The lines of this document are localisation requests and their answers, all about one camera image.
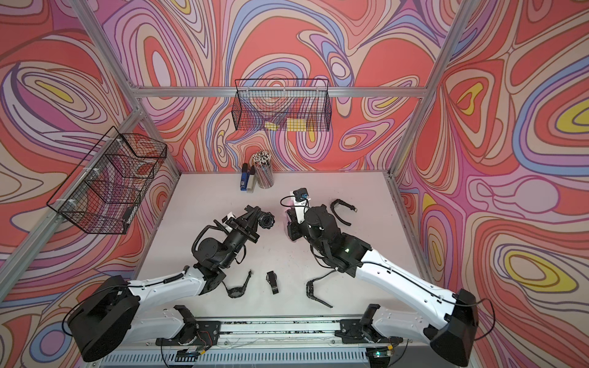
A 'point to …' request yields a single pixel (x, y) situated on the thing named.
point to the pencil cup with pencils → (262, 161)
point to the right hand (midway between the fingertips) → (290, 216)
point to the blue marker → (245, 176)
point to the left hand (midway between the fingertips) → (260, 209)
